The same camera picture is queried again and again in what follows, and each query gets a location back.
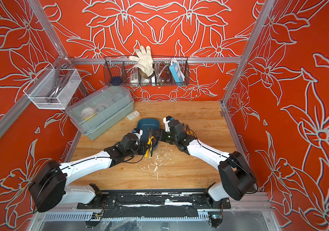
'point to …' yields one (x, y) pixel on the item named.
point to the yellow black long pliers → (149, 151)
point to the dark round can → (115, 81)
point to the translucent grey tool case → (95, 112)
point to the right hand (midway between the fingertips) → (151, 134)
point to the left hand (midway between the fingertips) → (150, 145)
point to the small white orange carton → (133, 115)
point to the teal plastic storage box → (152, 123)
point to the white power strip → (134, 79)
